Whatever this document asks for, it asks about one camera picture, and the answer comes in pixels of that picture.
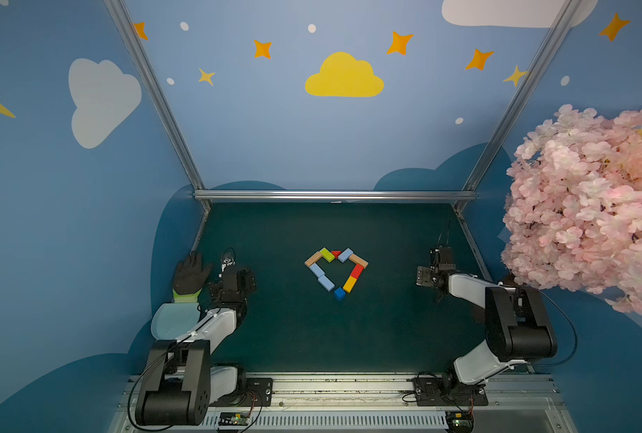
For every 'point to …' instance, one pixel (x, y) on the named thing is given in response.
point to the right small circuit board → (460, 421)
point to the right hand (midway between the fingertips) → (440, 272)
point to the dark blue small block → (339, 294)
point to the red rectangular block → (356, 271)
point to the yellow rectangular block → (349, 284)
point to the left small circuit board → (233, 419)
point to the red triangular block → (336, 253)
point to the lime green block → (326, 254)
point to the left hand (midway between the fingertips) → (231, 274)
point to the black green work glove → (189, 277)
